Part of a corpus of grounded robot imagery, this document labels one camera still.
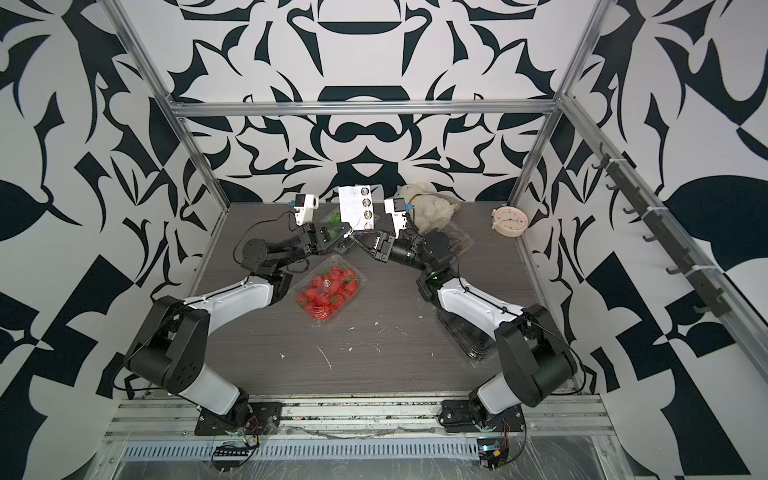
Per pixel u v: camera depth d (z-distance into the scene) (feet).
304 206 2.21
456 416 2.44
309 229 2.09
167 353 1.47
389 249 2.09
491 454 2.33
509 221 3.67
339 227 2.21
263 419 2.44
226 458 2.25
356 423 2.44
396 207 2.17
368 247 2.21
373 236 2.25
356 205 2.25
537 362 1.43
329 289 2.93
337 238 2.20
